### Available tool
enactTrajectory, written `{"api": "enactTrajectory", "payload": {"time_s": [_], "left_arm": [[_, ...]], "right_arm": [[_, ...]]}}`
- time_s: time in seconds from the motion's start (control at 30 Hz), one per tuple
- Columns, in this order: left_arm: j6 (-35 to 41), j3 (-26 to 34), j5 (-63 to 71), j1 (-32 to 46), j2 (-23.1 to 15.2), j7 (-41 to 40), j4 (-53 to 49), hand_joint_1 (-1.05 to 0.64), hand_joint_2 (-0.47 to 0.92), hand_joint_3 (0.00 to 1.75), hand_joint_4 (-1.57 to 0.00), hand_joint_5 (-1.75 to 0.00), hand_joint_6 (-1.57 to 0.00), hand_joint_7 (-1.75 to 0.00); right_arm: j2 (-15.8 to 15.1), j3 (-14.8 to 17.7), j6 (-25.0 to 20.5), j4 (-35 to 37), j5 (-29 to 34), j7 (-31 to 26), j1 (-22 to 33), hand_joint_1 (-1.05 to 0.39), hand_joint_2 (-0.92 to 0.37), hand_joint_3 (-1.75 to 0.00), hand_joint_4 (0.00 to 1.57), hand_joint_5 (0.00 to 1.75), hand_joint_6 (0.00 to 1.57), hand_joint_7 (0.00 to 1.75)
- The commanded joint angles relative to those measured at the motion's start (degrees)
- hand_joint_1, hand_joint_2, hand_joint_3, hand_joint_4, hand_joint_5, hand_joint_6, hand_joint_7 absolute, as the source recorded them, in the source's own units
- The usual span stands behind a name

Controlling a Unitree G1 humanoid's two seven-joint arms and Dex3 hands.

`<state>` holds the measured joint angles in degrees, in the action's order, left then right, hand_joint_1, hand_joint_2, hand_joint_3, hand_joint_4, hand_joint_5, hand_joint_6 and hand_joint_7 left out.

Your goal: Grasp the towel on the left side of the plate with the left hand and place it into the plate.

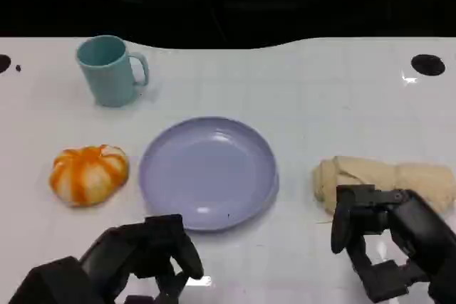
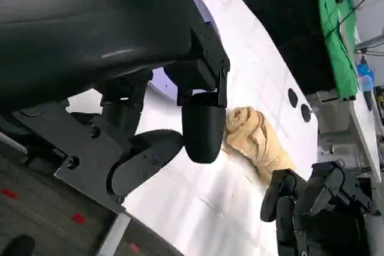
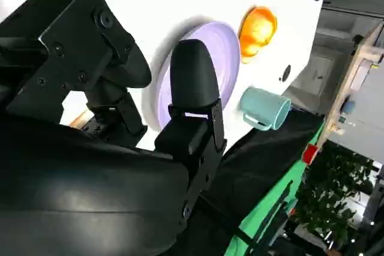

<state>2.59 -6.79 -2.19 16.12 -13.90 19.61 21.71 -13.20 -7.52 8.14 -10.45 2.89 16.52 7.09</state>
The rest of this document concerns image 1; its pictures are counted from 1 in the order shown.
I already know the pale green mug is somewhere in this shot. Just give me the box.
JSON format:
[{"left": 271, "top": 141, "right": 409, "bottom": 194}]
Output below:
[{"left": 76, "top": 35, "right": 150, "bottom": 108}]

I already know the beige towel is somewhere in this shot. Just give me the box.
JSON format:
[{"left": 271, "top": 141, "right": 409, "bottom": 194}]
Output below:
[{"left": 313, "top": 155, "right": 456, "bottom": 218}]

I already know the lilac plate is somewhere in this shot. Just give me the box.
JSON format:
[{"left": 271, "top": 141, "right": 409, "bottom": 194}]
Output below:
[{"left": 138, "top": 115, "right": 280, "bottom": 232}]

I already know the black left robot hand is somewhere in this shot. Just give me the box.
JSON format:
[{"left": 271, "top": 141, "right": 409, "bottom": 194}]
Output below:
[{"left": 80, "top": 214, "right": 204, "bottom": 304}]

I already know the orange and white bread roll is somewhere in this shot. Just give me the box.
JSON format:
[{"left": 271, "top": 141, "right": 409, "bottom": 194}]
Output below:
[{"left": 48, "top": 144, "right": 130, "bottom": 208}]

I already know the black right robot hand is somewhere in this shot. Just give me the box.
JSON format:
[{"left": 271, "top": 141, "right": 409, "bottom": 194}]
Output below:
[{"left": 331, "top": 184, "right": 456, "bottom": 304}]

